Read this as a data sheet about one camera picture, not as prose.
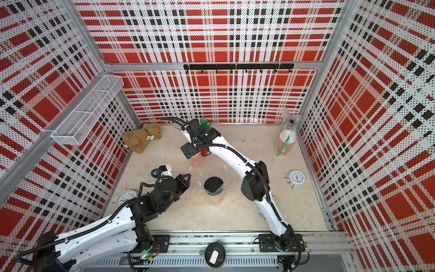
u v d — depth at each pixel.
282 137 0.92
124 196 0.84
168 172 0.69
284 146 0.93
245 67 0.89
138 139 1.00
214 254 0.63
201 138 0.61
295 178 0.91
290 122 0.91
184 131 0.76
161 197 0.55
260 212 0.69
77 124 0.71
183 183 0.66
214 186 0.73
